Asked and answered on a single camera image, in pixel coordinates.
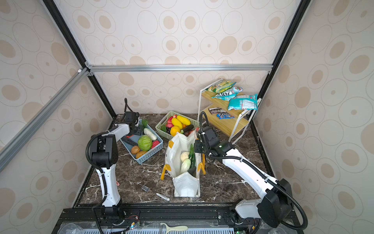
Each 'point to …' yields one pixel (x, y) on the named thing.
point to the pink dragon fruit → (169, 124)
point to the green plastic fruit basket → (164, 120)
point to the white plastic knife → (163, 196)
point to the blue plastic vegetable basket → (130, 141)
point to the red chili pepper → (155, 143)
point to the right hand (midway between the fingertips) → (196, 144)
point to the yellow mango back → (183, 120)
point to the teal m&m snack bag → (227, 95)
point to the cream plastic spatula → (176, 227)
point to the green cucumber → (193, 161)
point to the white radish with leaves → (189, 163)
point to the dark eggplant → (188, 127)
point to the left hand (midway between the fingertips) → (138, 125)
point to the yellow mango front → (176, 122)
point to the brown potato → (135, 149)
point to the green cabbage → (144, 143)
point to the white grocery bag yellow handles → (187, 185)
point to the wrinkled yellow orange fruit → (174, 130)
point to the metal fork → (146, 188)
